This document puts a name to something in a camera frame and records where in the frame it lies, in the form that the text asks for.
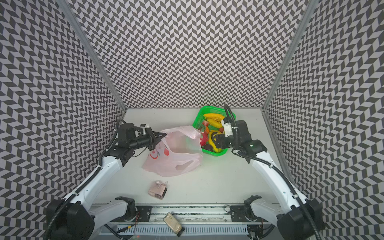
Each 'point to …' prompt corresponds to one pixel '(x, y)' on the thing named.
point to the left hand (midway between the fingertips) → (167, 134)
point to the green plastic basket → (198, 122)
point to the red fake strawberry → (205, 123)
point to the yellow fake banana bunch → (214, 119)
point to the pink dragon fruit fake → (204, 139)
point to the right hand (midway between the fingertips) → (219, 142)
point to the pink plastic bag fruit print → (179, 153)
